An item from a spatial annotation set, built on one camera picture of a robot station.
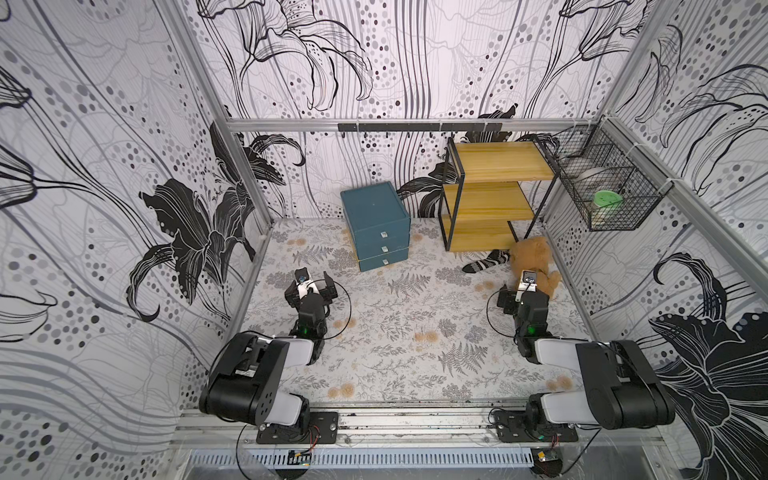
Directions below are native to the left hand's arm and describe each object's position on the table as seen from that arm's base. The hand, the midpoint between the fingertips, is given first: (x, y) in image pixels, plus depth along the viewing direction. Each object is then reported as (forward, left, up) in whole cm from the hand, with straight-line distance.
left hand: (314, 280), depth 90 cm
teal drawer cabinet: (+15, -19, +10) cm, 27 cm away
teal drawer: (+10, -17, +3) cm, 20 cm away
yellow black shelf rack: (+33, -55, +13) cm, 66 cm away
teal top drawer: (+13, -20, +9) cm, 26 cm away
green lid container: (+14, -81, +25) cm, 86 cm away
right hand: (+2, -65, -1) cm, 65 cm away
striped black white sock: (+17, -61, -7) cm, 64 cm away
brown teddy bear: (+11, -69, +3) cm, 70 cm away
